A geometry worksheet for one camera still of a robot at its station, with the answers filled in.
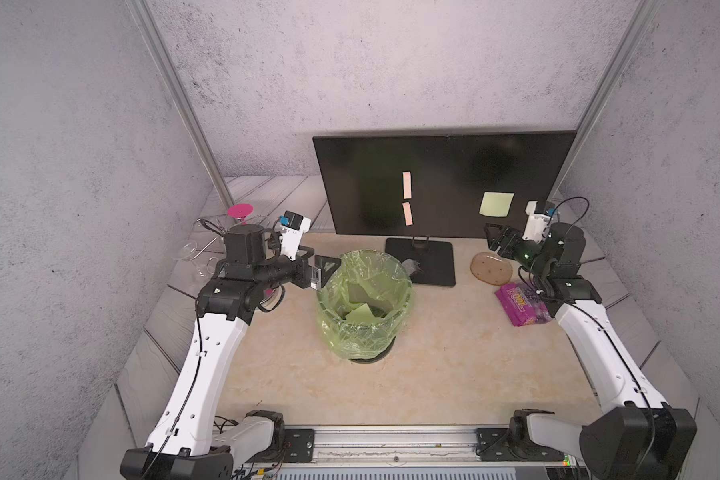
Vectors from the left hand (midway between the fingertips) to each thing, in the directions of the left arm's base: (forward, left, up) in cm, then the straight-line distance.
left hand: (328, 256), depth 67 cm
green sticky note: (+2, -7, -29) cm, 30 cm away
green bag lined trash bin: (+5, -8, -26) cm, 28 cm away
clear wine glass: (+9, +38, -8) cm, 40 cm away
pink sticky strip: (+21, -21, -7) cm, 30 cm away
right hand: (+9, -40, -1) cm, 41 cm away
